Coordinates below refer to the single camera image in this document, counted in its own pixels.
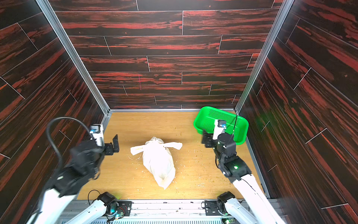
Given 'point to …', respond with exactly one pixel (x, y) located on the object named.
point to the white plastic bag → (158, 159)
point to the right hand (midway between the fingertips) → (215, 130)
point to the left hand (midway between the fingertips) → (109, 136)
